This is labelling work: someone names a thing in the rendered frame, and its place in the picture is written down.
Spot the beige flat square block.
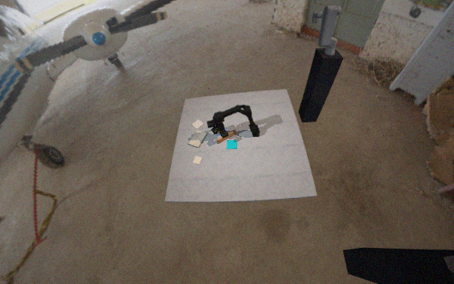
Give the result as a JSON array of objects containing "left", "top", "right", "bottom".
[{"left": 193, "top": 156, "right": 202, "bottom": 165}]

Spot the brown rectangular block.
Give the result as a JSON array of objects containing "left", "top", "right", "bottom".
[{"left": 217, "top": 129, "right": 236, "bottom": 144}]

